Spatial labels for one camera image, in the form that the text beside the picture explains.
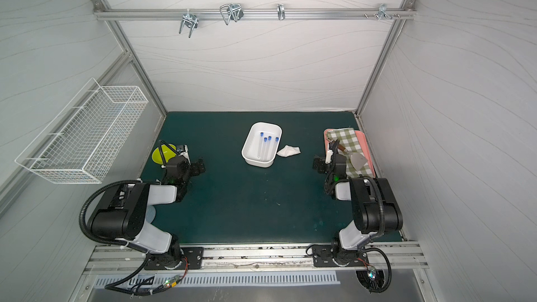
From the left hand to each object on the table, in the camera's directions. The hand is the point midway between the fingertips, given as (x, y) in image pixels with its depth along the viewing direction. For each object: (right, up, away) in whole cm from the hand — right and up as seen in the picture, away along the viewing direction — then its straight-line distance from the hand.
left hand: (192, 159), depth 95 cm
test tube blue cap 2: (+39, +5, +10) cm, 40 cm away
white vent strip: (-4, -30, -36) cm, 47 cm away
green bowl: (-15, +2, +7) cm, 17 cm away
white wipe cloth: (+45, +3, +7) cm, 46 cm away
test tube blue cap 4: (+33, +1, +7) cm, 34 cm away
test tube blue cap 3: (+31, +5, +10) cm, 33 cm away
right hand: (+63, +2, +1) cm, 63 cm away
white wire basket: (-26, +9, -27) cm, 38 cm away
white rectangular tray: (+32, +6, +11) cm, 34 cm away
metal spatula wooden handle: (+78, -1, +4) cm, 79 cm away
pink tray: (+85, +5, +10) cm, 85 cm away
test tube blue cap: (+35, +2, +9) cm, 37 cm away
